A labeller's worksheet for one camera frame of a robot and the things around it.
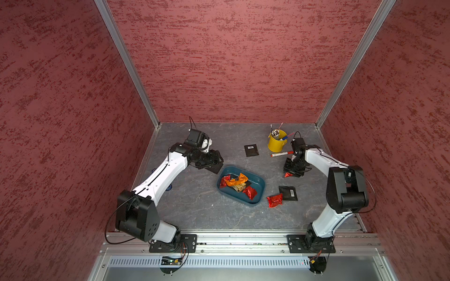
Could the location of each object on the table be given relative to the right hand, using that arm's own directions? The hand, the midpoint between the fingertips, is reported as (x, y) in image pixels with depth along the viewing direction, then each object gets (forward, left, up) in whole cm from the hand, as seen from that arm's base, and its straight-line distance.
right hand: (287, 174), depth 93 cm
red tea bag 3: (-15, +10, +1) cm, 18 cm away
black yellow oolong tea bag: (-8, +27, +1) cm, 28 cm away
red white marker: (+15, -1, -2) cm, 15 cm away
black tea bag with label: (+18, +17, -3) cm, 25 cm away
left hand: (-2, +38, +14) cm, 40 cm away
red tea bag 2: (-11, +21, +1) cm, 23 cm away
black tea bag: (+6, +40, -2) cm, 40 cm away
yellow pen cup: (+18, +3, +7) cm, 20 cm away
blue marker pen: (-6, +63, -1) cm, 64 cm away
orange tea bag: (-3, +25, +2) cm, 25 cm away
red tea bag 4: (-1, 0, +2) cm, 2 cm away
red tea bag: (-6, +35, +2) cm, 35 cm away
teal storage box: (-3, +17, -1) cm, 18 cm away
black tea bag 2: (-9, 0, -3) cm, 10 cm away
